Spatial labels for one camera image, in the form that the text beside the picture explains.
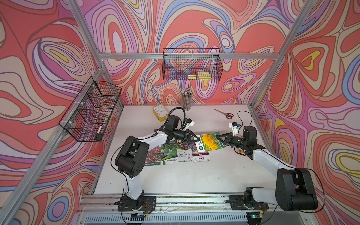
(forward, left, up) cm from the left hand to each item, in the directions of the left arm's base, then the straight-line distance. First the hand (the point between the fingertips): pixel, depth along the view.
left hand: (199, 142), depth 80 cm
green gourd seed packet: (+1, +18, -16) cm, 24 cm away
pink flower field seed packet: (-2, +28, -16) cm, 33 cm away
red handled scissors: (+33, -28, -14) cm, 46 cm away
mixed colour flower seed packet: (+1, +8, -16) cm, 18 cm away
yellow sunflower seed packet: (+1, -6, -2) cm, 6 cm away
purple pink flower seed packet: (-2, -2, -16) cm, 16 cm away
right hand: (+3, -11, -3) cm, 12 cm away
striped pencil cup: (+40, +6, +1) cm, 40 cm away
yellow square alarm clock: (+34, +27, -12) cm, 45 cm away
